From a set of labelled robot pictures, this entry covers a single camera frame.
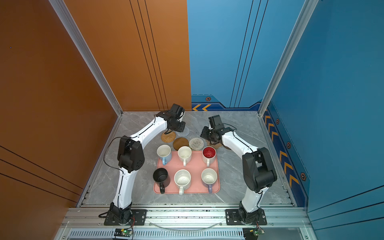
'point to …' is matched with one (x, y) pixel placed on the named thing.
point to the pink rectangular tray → (195, 167)
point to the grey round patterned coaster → (185, 133)
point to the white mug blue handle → (164, 152)
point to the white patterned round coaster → (196, 143)
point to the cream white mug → (184, 154)
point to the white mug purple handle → (209, 176)
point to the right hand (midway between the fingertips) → (200, 133)
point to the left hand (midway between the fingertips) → (182, 125)
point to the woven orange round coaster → (168, 137)
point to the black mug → (160, 175)
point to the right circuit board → (251, 233)
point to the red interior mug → (208, 155)
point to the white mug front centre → (182, 179)
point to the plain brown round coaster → (179, 142)
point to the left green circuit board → (123, 232)
